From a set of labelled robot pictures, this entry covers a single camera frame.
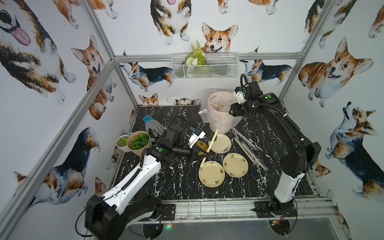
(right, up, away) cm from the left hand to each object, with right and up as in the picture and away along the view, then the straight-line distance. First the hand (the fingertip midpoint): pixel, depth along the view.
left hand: (209, 153), depth 69 cm
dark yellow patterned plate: (-3, +4, +1) cm, 5 cm away
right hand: (+13, +21, +12) cm, 28 cm away
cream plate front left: (+2, -16, +17) cm, 24 cm away
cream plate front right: (+17, -12, +22) cm, 31 cm away
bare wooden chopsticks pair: (-2, -1, 0) cm, 2 cm away
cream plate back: (+10, -1, +30) cm, 31 cm away
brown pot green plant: (-40, +3, +19) cm, 44 cm away
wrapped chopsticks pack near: (+28, -6, +26) cm, 39 cm away
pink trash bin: (+8, +26, +29) cm, 40 cm away
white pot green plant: (-51, +2, +19) cm, 55 cm away
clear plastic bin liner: (-2, +19, +21) cm, 29 cm away
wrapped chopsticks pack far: (+25, +3, +32) cm, 41 cm away
